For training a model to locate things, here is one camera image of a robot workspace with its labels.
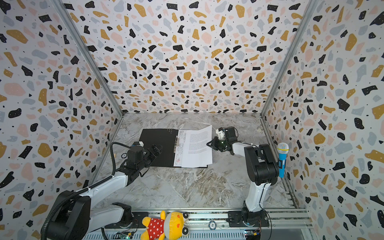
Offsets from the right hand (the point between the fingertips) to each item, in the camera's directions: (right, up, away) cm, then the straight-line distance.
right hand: (205, 141), depth 95 cm
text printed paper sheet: (-5, -5, +5) cm, 9 cm away
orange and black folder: (-27, 0, +12) cm, 30 cm away
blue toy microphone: (+36, -1, -24) cm, 43 cm away
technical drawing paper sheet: (-18, -12, +2) cm, 21 cm away
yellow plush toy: (-16, -35, -29) cm, 49 cm away
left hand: (-27, -3, -9) cm, 29 cm away
